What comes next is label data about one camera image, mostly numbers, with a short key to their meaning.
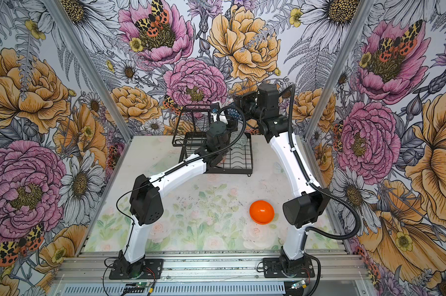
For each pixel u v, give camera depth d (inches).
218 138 24.3
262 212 34.3
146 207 20.1
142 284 28.1
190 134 44.0
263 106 21.7
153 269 29.3
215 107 25.9
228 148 22.8
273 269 28.9
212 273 29.4
